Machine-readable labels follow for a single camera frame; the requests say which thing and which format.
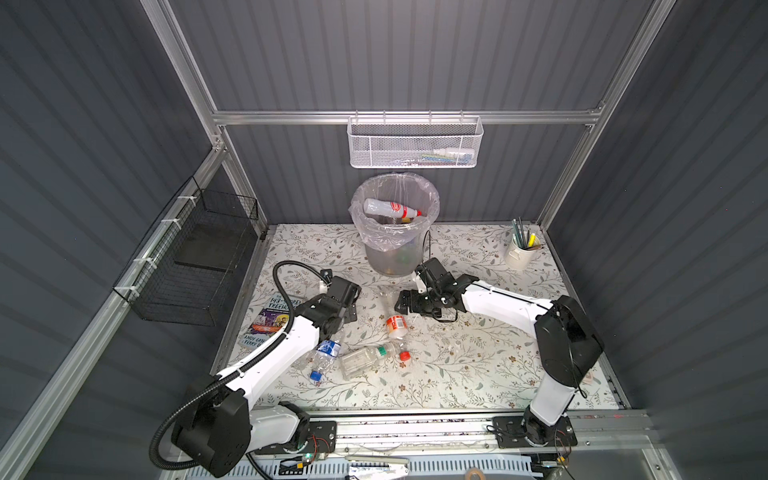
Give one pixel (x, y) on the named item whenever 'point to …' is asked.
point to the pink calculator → (588, 378)
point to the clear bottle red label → (397, 324)
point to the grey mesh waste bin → (400, 261)
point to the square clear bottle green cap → (355, 363)
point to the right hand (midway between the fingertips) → (408, 310)
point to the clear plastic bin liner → (390, 233)
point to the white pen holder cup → (517, 257)
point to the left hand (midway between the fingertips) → (332, 307)
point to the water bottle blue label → (326, 353)
